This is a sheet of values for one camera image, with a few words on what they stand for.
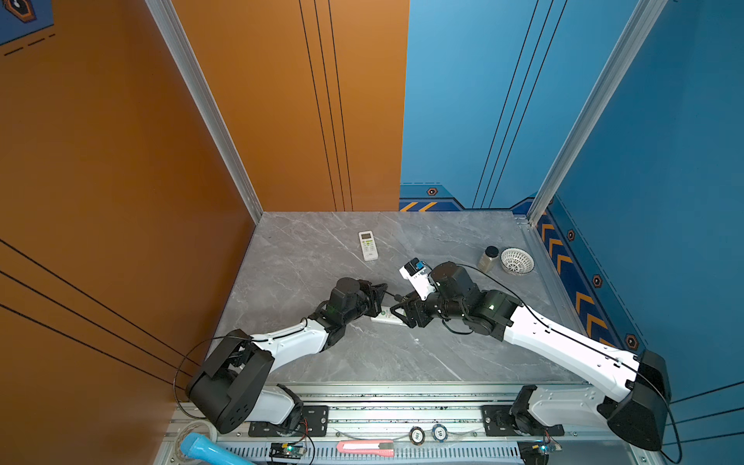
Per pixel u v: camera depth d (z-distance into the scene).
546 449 0.70
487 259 0.97
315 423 0.74
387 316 0.71
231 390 0.43
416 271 0.63
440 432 0.72
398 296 0.76
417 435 0.71
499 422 0.72
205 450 0.65
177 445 0.68
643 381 0.40
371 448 0.70
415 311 0.62
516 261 1.04
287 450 0.71
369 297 0.76
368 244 1.09
